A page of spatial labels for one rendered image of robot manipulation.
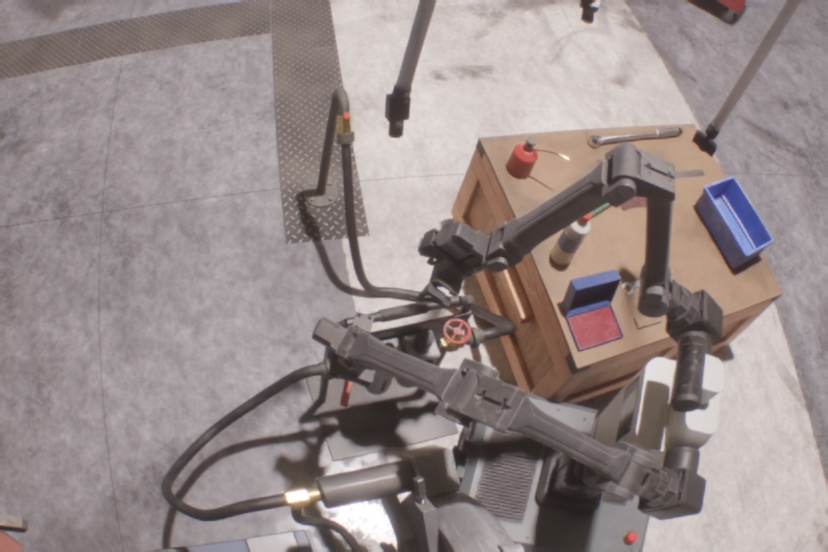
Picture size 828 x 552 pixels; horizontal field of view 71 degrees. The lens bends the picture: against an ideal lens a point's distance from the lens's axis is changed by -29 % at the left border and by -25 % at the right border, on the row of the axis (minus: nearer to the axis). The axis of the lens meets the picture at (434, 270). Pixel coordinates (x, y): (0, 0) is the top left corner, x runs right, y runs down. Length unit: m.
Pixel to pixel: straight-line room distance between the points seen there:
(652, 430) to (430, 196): 1.53
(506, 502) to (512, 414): 0.95
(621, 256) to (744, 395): 0.99
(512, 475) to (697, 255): 0.96
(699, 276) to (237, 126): 1.84
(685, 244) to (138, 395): 1.92
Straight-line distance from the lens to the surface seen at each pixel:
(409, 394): 2.44
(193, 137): 2.96
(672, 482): 1.49
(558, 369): 2.20
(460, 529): 1.41
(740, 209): 2.70
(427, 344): 1.96
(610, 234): 2.36
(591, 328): 2.16
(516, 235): 1.52
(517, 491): 2.15
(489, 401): 1.23
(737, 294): 2.53
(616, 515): 2.25
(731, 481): 2.84
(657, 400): 1.64
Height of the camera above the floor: 2.25
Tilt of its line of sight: 58 degrees down
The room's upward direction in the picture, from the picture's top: 22 degrees clockwise
